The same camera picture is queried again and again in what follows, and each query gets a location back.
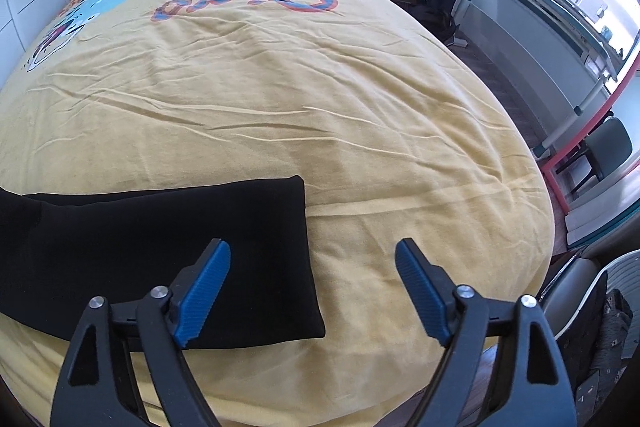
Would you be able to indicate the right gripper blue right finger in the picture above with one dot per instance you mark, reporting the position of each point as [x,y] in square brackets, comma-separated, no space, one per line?
[528,386]

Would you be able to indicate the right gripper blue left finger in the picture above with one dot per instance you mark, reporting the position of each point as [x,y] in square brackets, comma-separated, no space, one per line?
[97,385]

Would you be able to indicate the black pants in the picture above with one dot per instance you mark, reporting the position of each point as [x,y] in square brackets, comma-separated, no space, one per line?
[59,251]

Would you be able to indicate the dark green chair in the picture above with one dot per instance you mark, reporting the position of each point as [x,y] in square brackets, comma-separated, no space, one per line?
[605,149]

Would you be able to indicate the long grey desk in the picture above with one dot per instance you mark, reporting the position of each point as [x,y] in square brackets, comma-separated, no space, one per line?
[554,60]

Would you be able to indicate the yellow dinosaur bed cover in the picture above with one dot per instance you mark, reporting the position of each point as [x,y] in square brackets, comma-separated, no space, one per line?
[392,135]

